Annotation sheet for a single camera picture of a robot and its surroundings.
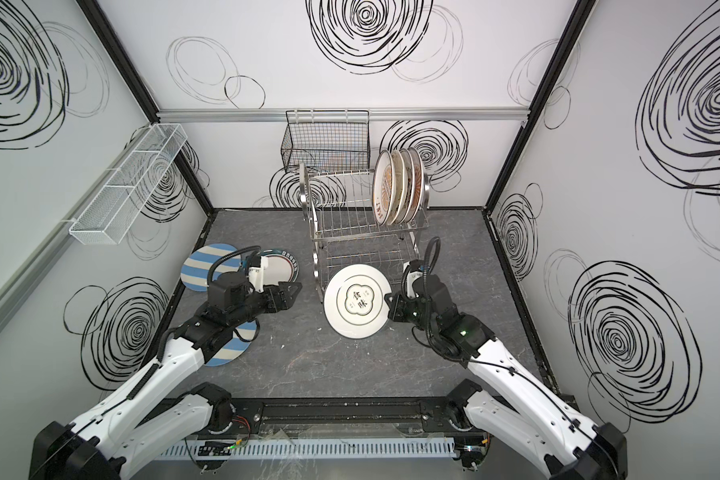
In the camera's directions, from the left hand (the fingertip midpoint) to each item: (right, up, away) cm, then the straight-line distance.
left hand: (293, 287), depth 78 cm
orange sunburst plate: (+24, +27, +6) cm, 37 cm away
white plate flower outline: (+16, -4, 0) cm, 17 cm away
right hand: (+23, -3, -5) cm, 23 cm away
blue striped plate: (-40, +2, +24) cm, 47 cm away
